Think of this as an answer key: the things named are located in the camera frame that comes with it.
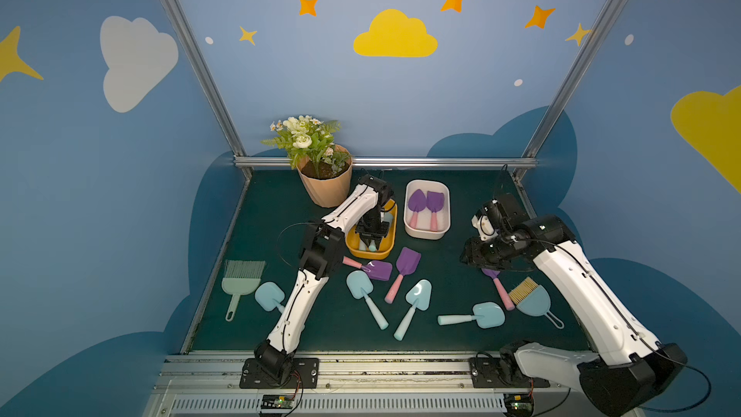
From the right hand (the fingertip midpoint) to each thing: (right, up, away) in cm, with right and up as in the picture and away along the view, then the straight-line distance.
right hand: (471, 256), depth 75 cm
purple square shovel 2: (+15, -17, +10) cm, 25 cm away
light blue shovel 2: (-30, -12, +14) cm, 35 cm away
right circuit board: (+12, -38, -2) cm, 40 cm away
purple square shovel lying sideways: (-25, -8, +18) cm, 32 cm away
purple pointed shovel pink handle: (-9, +14, +37) cm, 41 cm away
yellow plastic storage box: (-21, 0, +20) cm, 29 cm away
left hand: (-25, 0, +22) cm, 33 cm away
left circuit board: (-50, -36, -3) cm, 62 cm away
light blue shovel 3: (+9, -20, +10) cm, 24 cm away
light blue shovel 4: (-58, -15, +12) cm, 61 cm away
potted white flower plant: (-47, +35, +14) cm, 60 cm away
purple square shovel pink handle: (-14, -6, +20) cm, 26 cm away
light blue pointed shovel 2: (-12, -15, +14) cm, 23 cm away
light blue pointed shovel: (-30, -1, +21) cm, 36 cm away
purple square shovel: (-2, +13, +37) cm, 39 cm away
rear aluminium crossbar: (-37, +29, +28) cm, 55 cm away
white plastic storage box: (-5, +11, +36) cm, 38 cm away
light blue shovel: (-20, +8, +30) cm, 37 cm away
